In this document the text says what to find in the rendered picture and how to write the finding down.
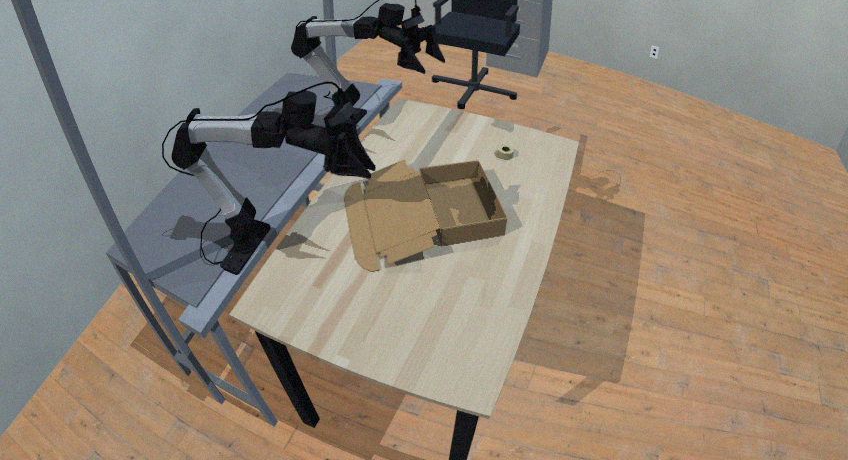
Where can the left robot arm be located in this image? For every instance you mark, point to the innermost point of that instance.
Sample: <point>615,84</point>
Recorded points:
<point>360,28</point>

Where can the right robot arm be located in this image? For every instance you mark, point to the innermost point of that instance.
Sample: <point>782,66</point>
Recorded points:
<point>268,129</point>

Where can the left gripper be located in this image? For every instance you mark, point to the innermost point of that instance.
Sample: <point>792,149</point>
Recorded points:
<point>409,47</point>

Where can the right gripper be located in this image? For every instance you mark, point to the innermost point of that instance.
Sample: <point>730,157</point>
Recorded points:
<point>352,151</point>

